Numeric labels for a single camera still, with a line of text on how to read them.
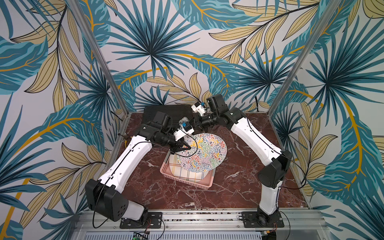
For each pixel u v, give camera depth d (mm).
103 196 382
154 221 723
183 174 879
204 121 651
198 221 748
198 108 703
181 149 628
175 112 1165
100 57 854
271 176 539
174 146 635
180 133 607
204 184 774
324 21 722
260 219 663
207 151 733
